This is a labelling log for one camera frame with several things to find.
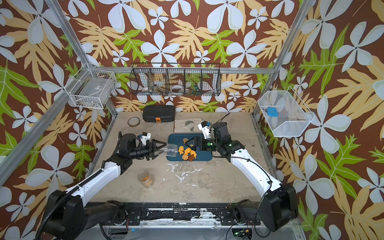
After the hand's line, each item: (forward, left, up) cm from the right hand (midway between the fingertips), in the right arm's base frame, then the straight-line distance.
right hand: (190, 143), depth 76 cm
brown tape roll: (+35, +45, -22) cm, 61 cm away
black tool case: (+39, +25, -17) cm, 49 cm away
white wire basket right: (+17, -55, +3) cm, 57 cm away
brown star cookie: (+3, 0, -20) cm, 20 cm away
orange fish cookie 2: (+6, -2, -21) cm, 22 cm away
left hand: (0, +13, -2) cm, 13 cm away
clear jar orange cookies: (-12, +24, -16) cm, 32 cm away
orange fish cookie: (+8, +2, -21) cm, 23 cm away
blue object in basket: (+20, -48, +3) cm, 52 cm away
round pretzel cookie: (+17, +4, -22) cm, 29 cm away
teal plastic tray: (+19, +10, -24) cm, 32 cm away
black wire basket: (+45, +13, +9) cm, 48 cm away
